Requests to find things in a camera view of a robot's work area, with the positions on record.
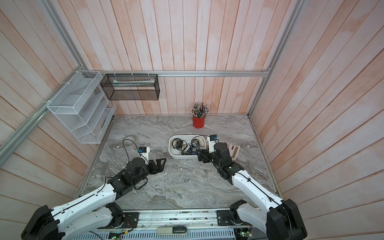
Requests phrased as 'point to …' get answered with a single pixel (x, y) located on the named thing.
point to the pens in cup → (198, 111)
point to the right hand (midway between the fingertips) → (202, 148)
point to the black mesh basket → (131, 86)
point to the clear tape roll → (130, 140)
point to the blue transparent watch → (195, 146)
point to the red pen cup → (198, 123)
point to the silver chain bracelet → (174, 192)
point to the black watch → (180, 144)
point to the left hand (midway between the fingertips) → (160, 162)
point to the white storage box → (176, 154)
